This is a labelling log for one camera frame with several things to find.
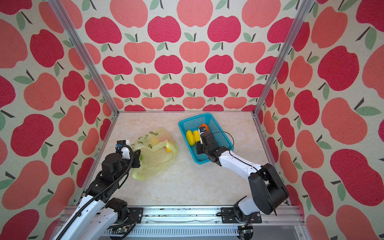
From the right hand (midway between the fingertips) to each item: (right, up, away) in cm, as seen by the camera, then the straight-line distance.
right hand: (200, 145), depth 89 cm
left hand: (-31, -2, -13) cm, 34 cm away
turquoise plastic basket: (-3, +14, +19) cm, 23 cm away
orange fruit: (+6, +11, +19) cm, 23 cm away
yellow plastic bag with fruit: (-24, -2, -5) cm, 24 cm away
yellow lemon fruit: (-6, +4, +10) cm, 12 cm away
